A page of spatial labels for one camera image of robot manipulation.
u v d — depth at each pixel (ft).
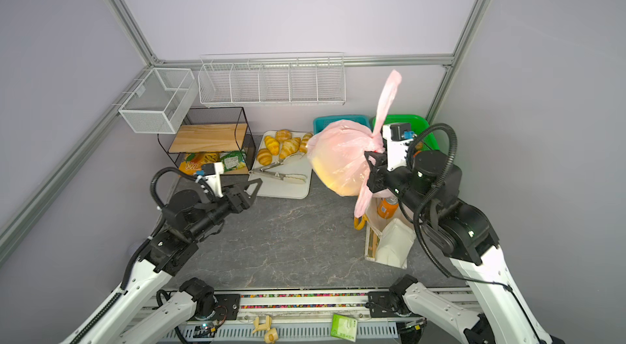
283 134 3.78
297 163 3.67
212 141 3.24
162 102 3.19
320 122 3.74
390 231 2.35
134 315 1.50
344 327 2.27
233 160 3.42
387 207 2.83
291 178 3.25
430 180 1.20
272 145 3.71
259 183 2.14
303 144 3.70
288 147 3.67
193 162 3.31
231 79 3.22
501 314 1.15
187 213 1.64
